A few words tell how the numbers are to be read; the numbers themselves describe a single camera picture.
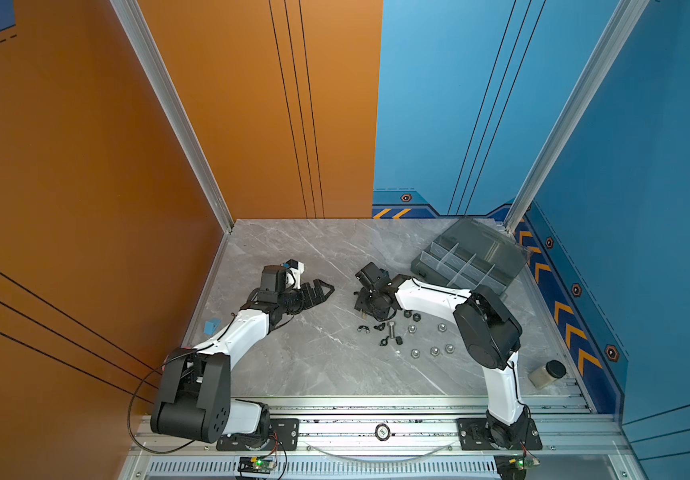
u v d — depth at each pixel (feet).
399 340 2.91
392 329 2.99
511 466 2.31
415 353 2.85
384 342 2.92
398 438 2.44
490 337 1.79
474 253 3.45
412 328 3.00
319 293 2.58
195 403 1.39
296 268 2.70
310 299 2.53
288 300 2.44
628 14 2.28
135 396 1.44
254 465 2.33
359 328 3.00
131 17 2.28
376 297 2.40
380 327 3.00
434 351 2.85
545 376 2.48
